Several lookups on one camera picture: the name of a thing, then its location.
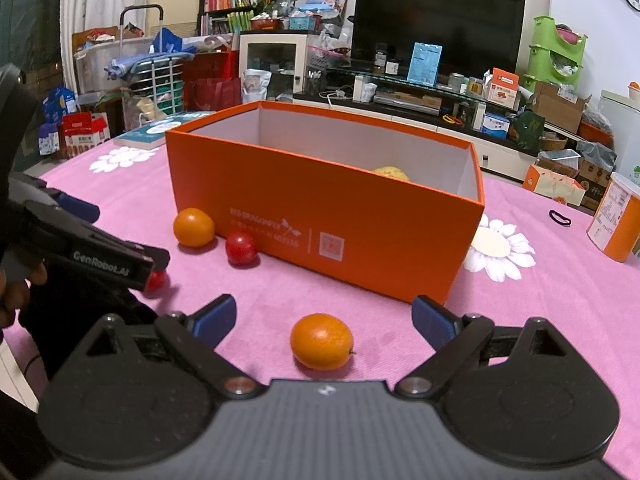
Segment white glass door cabinet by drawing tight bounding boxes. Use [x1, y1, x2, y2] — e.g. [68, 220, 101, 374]
[239, 30, 319, 102]

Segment teal paperback book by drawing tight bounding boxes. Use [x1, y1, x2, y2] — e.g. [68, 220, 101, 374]
[114, 112, 212, 151]

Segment person left hand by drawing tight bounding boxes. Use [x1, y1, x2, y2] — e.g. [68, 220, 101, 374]
[0, 263, 48, 330]

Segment orange white small box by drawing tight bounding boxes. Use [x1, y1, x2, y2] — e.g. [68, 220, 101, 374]
[483, 68, 520, 110]

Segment red cherry tomato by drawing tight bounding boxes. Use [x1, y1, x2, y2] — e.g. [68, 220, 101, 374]
[144, 270, 167, 294]
[224, 231, 258, 266]

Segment orange white carton box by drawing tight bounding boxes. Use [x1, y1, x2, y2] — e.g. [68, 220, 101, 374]
[523, 165, 586, 206]

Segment metal shopping trolley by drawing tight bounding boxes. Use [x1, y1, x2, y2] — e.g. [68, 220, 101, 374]
[105, 3, 194, 130]

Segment white small fridge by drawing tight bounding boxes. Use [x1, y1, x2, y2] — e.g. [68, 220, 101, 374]
[599, 90, 640, 184]

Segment yellow pear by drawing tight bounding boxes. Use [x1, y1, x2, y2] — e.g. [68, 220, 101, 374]
[373, 166, 410, 182]

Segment blue paper bag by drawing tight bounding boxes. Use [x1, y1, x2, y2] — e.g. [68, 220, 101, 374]
[407, 42, 442, 87]

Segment orange cardboard box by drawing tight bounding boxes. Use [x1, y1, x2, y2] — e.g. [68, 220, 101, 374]
[166, 101, 485, 302]

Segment pink tablecloth with daisies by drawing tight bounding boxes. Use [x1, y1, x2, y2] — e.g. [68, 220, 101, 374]
[46, 144, 639, 479]

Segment red white carton box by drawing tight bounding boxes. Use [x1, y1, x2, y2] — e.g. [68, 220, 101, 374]
[61, 112, 111, 158]

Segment green stacking bins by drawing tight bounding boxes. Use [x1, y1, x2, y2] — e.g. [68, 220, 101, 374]
[522, 15, 588, 92]

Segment black flat television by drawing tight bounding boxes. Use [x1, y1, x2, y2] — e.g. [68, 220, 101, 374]
[352, 0, 525, 77]

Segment orange kumquat fruit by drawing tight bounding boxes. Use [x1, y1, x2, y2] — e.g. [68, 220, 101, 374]
[290, 313, 354, 372]
[172, 208, 216, 248]

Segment red gift bag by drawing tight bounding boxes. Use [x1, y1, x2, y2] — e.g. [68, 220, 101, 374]
[182, 51, 242, 112]

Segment orange white canister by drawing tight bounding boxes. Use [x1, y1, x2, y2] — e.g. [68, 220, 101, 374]
[587, 172, 640, 263]

